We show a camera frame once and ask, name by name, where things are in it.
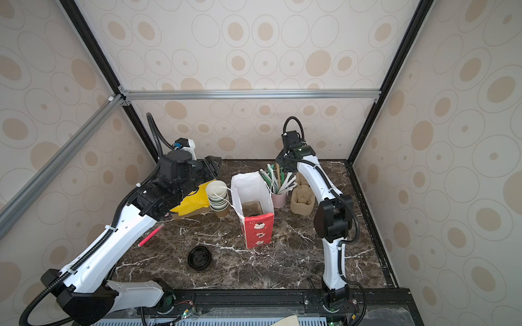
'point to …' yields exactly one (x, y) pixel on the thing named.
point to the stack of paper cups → (218, 197)
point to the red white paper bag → (257, 230)
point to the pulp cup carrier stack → (303, 199)
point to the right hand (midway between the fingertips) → (290, 160)
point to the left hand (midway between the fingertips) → (223, 160)
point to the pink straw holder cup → (279, 200)
